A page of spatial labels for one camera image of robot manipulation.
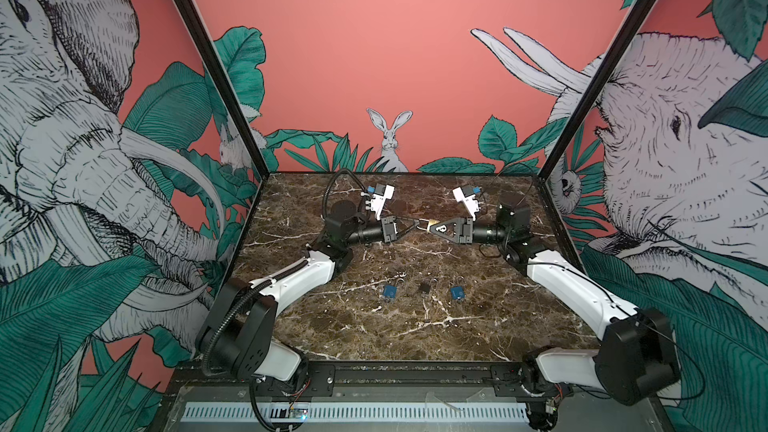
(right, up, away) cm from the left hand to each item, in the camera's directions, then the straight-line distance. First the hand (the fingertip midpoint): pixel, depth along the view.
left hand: (422, 225), depth 70 cm
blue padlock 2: (+12, -22, +18) cm, 31 cm away
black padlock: (+3, -21, +21) cm, 30 cm away
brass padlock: (+1, 0, +2) cm, 2 cm away
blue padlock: (-8, -22, +19) cm, 30 cm away
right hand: (+2, -2, 0) cm, 3 cm away
